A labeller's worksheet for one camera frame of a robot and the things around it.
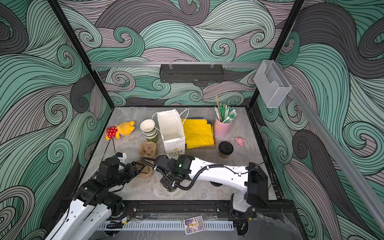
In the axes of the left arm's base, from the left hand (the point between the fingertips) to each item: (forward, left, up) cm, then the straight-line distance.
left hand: (143, 167), depth 75 cm
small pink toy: (+22, -57, -8) cm, 62 cm away
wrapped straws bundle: (+35, -46, +4) cm, 58 cm away
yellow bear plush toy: (+29, +20, -7) cm, 36 cm away
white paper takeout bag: (+28, -11, -1) cm, 31 cm away
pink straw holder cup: (+31, -46, -7) cm, 56 cm away
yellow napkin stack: (+27, -30, -7) cm, 40 cm away
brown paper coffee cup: (+11, -44, -7) cm, 46 cm away
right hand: (-6, -15, 0) cm, 16 cm away
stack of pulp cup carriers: (+15, +2, -9) cm, 17 cm away
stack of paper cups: (+20, -1, +5) cm, 20 cm away
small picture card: (-23, -26, -10) cm, 36 cm away
